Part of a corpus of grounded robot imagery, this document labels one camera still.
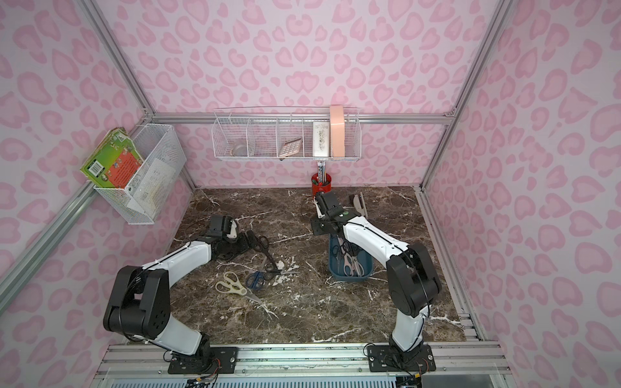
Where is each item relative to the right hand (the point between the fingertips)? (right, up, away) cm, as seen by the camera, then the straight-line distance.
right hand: (316, 222), depth 91 cm
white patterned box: (+2, +32, +2) cm, 32 cm away
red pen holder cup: (+2, +17, +19) cm, 25 cm away
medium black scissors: (+11, -11, +5) cm, 16 cm away
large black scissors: (-22, -9, +9) cm, 26 cm away
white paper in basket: (-56, +11, -9) cm, 58 cm away
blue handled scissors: (-23, -21, -1) cm, 31 cm away
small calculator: (-10, +28, +3) cm, 30 cm away
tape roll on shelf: (-30, +27, +2) cm, 41 cm away
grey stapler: (+20, +7, +19) cm, 28 cm away
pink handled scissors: (+13, -17, +1) cm, 21 cm away
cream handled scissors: (-30, -23, -3) cm, 38 cm away
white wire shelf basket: (-12, +36, +11) cm, 40 cm away
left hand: (-25, -7, +3) cm, 26 cm away
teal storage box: (+19, -15, +2) cm, 25 cm away
